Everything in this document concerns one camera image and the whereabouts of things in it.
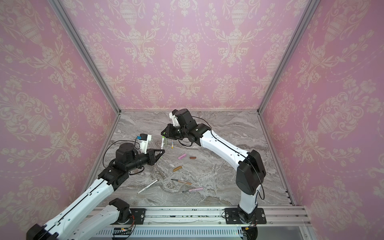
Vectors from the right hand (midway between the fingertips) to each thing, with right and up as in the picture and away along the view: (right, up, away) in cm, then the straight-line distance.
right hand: (161, 133), depth 76 cm
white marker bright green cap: (-9, -30, +8) cm, 33 cm away
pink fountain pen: (+15, -32, +7) cm, 36 cm away
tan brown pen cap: (+6, -22, +15) cm, 27 cm away
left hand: (+2, -9, -2) cm, 10 cm away
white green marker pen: (+1, -4, -1) cm, 5 cm away
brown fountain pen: (+10, -28, +10) cm, 31 cm away
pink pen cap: (+9, -16, +19) cm, 27 cm away
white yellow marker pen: (+2, -9, +25) cm, 27 cm away
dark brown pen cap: (+15, -17, +19) cm, 30 cm away
